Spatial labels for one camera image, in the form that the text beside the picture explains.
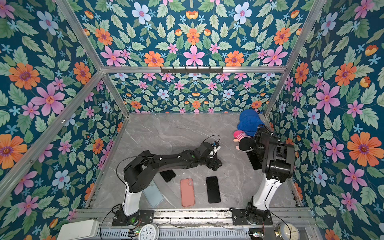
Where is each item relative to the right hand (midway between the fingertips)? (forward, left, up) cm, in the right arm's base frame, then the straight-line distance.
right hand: (259, 158), depth 97 cm
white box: (-39, +94, +4) cm, 102 cm away
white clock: (-40, +62, +5) cm, 74 cm away
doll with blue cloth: (+30, +1, +4) cm, 31 cm away
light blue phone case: (-21, +66, -1) cm, 69 cm away
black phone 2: (-20, +32, +2) cm, 38 cm away
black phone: (0, +2, +1) cm, 3 cm away
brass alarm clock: (-40, 0, +6) cm, 40 cm away
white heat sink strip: (-40, +48, +1) cm, 63 cm away
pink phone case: (-21, +46, +1) cm, 51 cm away
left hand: (-5, +27, +9) cm, 29 cm away
